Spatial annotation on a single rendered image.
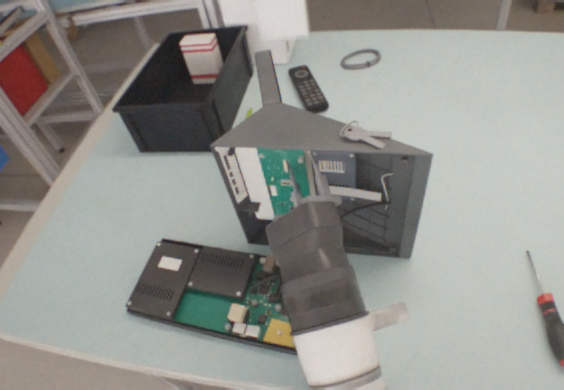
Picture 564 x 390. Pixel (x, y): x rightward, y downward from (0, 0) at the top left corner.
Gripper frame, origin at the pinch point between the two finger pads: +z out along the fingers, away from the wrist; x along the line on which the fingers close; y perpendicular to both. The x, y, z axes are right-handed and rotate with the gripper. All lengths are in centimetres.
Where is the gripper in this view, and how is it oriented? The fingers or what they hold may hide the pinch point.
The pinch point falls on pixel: (300, 161)
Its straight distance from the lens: 43.4
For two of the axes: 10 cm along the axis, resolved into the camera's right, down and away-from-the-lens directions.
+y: -7.6, -0.1, -6.5
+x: -6.0, 4.1, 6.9
